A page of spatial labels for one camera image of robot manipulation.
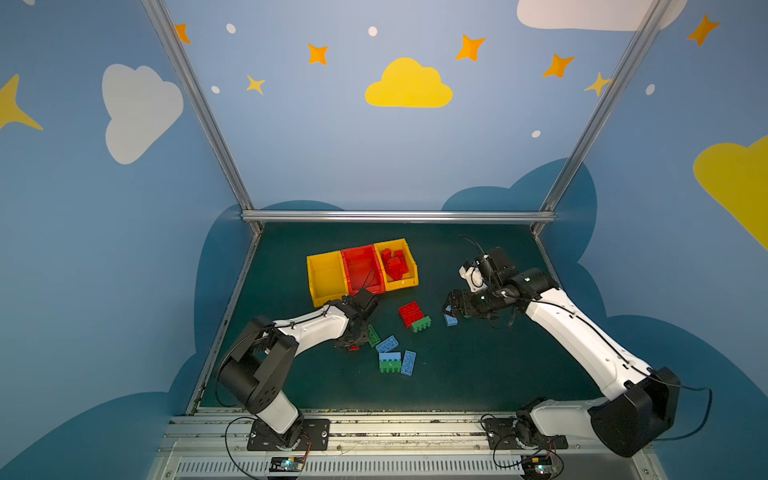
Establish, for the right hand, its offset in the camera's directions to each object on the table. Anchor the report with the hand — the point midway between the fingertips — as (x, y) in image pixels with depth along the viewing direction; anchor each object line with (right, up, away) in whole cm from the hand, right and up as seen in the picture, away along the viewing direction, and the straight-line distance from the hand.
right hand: (459, 306), depth 78 cm
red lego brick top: (-19, +12, +29) cm, 36 cm away
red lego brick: (-16, +7, +27) cm, 32 cm away
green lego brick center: (-9, -8, +14) cm, 19 cm away
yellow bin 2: (-11, +6, +25) cm, 28 cm away
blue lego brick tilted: (-19, -14, +11) cm, 26 cm away
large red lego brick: (-12, -5, +17) cm, 21 cm away
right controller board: (+17, -38, -7) cm, 42 cm away
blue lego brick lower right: (-13, -19, +9) cm, 25 cm away
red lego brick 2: (-29, -14, +9) cm, 34 cm away
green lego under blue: (-19, -18, +5) cm, 26 cm away
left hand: (-27, -12, +12) cm, 32 cm away
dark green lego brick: (-24, -12, +13) cm, 29 cm away
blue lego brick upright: (+1, -7, +16) cm, 18 cm away
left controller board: (-44, -37, -8) cm, 58 cm away
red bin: (-28, +8, +29) cm, 41 cm away
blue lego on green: (-19, -16, +8) cm, 26 cm away
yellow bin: (-41, +6, +26) cm, 49 cm away
